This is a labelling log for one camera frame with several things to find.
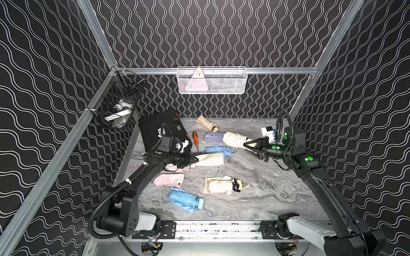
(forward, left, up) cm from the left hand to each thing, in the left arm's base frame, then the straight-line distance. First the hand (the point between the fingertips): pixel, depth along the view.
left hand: (199, 157), depth 80 cm
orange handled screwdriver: (+24, +5, -15) cm, 29 cm away
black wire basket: (+40, +52, +13) cm, 67 cm away
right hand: (-1, -19, +15) cm, 24 cm away
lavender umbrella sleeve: (+23, -7, -11) cm, 26 cm away
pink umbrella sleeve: (-7, +16, -13) cm, 21 cm away
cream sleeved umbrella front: (+2, -17, +13) cm, 22 cm away
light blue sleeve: (+13, -15, -12) cm, 24 cm away
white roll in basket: (+13, +39, +17) cm, 44 cm away
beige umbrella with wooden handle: (-8, -14, -13) cm, 21 cm away
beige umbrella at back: (+35, -3, -13) cm, 37 cm away
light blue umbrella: (-18, +4, -13) cm, 22 cm away
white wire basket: (+78, -3, -4) cm, 78 cm away
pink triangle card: (+38, +4, +19) cm, 43 cm away
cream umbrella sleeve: (0, -7, 0) cm, 7 cm away
